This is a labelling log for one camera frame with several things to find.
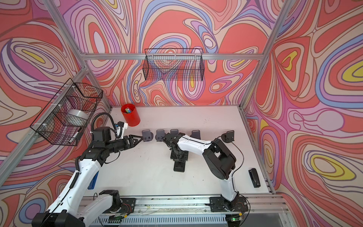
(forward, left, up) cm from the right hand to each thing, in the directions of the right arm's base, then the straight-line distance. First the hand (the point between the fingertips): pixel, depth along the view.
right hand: (179, 163), depth 88 cm
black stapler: (-11, -42, +2) cm, 44 cm away
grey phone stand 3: (+19, +3, +7) cm, 21 cm away
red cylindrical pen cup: (+32, +34, +13) cm, 48 cm away
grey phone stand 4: (+16, -11, +9) cm, 21 cm away
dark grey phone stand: (+16, -34, +3) cm, 38 cm away
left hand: (+5, +20, +21) cm, 29 cm away
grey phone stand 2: (+22, +14, +1) cm, 26 cm away
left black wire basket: (+12, +60, +30) cm, 69 cm away
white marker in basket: (+4, +54, +26) cm, 60 cm away
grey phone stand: (+19, +22, +5) cm, 29 cm away
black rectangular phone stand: (-2, 0, +1) cm, 2 cm away
